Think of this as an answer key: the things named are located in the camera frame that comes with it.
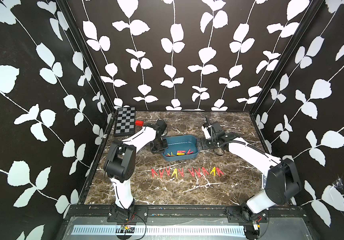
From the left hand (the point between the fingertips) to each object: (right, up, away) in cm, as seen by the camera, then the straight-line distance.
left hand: (165, 149), depth 92 cm
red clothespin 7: (+24, -12, -4) cm, 28 cm away
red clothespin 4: (+11, -13, -4) cm, 17 cm away
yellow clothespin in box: (+9, -3, +2) cm, 10 cm away
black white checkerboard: (-32, +17, +19) cm, 41 cm away
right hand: (+22, +6, -4) cm, 23 cm away
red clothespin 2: (-2, -14, -5) cm, 15 cm away
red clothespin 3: (+2, -13, -4) cm, 14 cm away
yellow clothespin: (+30, -12, -3) cm, 32 cm away
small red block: (-22, +17, +22) cm, 36 cm away
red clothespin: (-7, -13, -4) cm, 15 cm away
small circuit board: (-17, -35, -22) cm, 44 cm away
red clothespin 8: (+33, -13, -4) cm, 35 cm away
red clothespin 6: (+20, -14, -4) cm, 25 cm away
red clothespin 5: (+16, -13, -4) cm, 21 cm away
